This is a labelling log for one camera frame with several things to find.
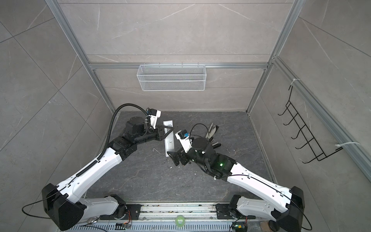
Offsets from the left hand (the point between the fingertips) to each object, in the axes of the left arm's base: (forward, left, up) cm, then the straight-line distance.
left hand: (172, 125), depth 70 cm
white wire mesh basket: (+46, +1, -2) cm, 46 cm away
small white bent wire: (+5, +16, -32) cm, 36 cm away
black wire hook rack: (-18, -63, +1) cm, 65 cm away
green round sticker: (-36, -3, -32) cm, 49 cm away
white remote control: (-6, +2, -3) cm, 7 cm away
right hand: (-9, -1, -4) cm, 10 cm away
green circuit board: (-40, -32, -32) cm, 60 cm away
